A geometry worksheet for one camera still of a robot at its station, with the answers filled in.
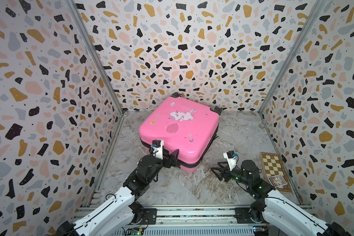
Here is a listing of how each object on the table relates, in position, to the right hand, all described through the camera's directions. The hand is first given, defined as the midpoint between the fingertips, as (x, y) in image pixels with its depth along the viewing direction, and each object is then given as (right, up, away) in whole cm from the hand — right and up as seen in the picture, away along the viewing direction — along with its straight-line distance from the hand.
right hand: (216, 166), depth 79 cm
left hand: (-23, +10, -3) cm, 25 cm away
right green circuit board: (+20, -29, -7) cm, 36 cm away
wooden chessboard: (+37, -3, +11) cm, 39 cm away
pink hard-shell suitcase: (-18, +23, +6) cm, 29 cm away
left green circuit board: (-41, -29, -8) cm, 51 cm away
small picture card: (+35, -9, +3) cm, 36 cm away
